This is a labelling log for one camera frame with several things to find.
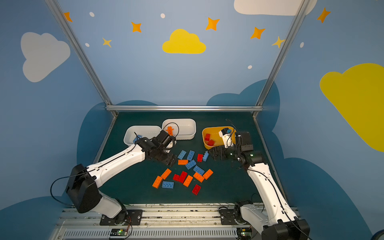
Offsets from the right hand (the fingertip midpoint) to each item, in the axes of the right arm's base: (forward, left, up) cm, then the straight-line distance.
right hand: (218, 148), depth 78 cm
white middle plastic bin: (+26, +23, -18) cm, 38 cm away
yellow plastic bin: (+21, +2, -20) cm, 29 cm away
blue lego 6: (-15, +27, -19) cm, 36 cm away
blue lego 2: (+6, +22, -20) cm, 30 cm away
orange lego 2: (-9, +9, -21) cm, 24 cm away
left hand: (-3, +26, -7) cm, 27 cm away
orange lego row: (0, +21, -19) cm, 28 cm away
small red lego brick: (+20, +5, -18) cm, 27 cm away
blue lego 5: (-4, +11, -20) cm, 23 cm away
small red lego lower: (-11, +23, -18) cm, 31 cm away
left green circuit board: (-38, +47, -19) cm, 64 cm away
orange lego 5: (-8, +30, -19) cm, 36 cm away
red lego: (+16, +2, -20) cm, 26 cm away
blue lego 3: (+5, +16, -19) cm, 26 cm away
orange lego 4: (-14, +34, -18) cm, 41 cm away
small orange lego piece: (+26, +33, -20) cm, 47 cm away
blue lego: (+17, +54, -18) cm, 60 cm away
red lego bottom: (-16, +11, -19) cm, 27 cm away
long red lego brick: (-10, +19, -18) cm, 28 cm away
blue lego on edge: (+5, +6, -19) cm, 20 cm away
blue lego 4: (-1, +15, -20) cm, 25 cm away
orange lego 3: (-12, +16, -20) cm, 28 cm away
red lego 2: (+4, +10, -19) cm, 22 cm away
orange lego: (-7, +4, -20) cm, 21 cm away
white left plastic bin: (+24, +50, -21) cm, 59 cm away
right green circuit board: (-35, -14, -22) cm, 43 cm away
